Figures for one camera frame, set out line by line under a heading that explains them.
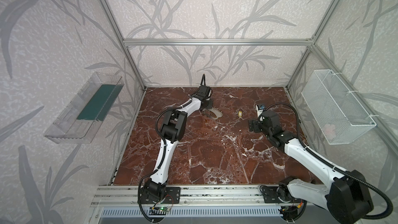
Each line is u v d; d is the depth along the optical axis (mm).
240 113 1050
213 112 1058
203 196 752
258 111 748
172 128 630
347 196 394
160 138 615
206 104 964
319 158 472
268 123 642
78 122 637
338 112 634
